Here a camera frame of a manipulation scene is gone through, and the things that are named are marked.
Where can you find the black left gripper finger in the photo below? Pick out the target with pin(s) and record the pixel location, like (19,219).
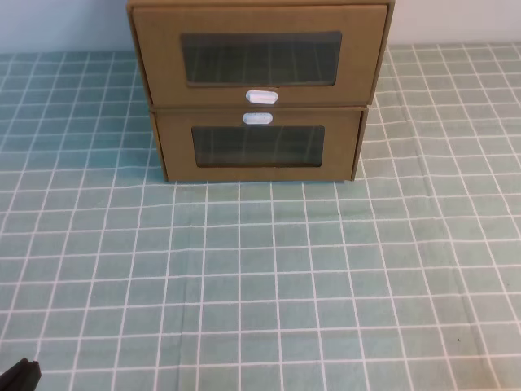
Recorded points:
(23,376)

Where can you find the brown cardboard shoebox drawer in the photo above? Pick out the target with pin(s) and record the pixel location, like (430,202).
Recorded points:
(196,54)
(261,145)

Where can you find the cyan checkered tablecloth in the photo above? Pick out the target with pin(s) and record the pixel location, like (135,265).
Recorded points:
(407,278)

